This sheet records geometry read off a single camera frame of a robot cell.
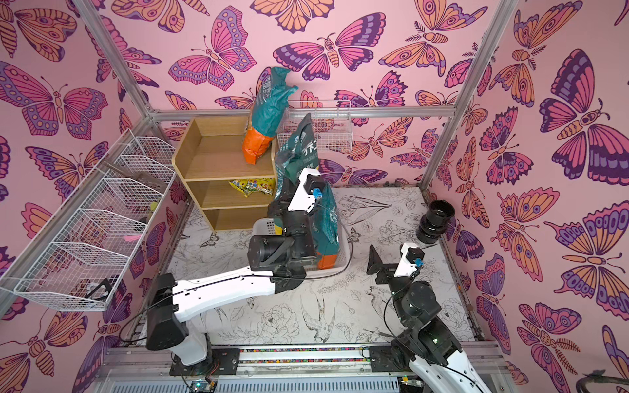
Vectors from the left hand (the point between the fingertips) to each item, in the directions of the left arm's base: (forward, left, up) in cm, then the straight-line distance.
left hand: (283, 177), depth 55 cm
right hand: (-5, -26, -22) cm, 35 cm away
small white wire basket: (+49, -13, -14) cm, 53 cm away
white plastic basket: (+16, +13, -41) cm, 46 cm away
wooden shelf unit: (+25, +27, -31) cm, 48 cm away
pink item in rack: (-1, +48, -23) cm, 53 cm away
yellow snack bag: (+25, +19, -27) cm, 42 cm away
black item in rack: (-17, +46, -23) cm, 54 cm away
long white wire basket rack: (-11, +52, -16) cm, 56 cm away
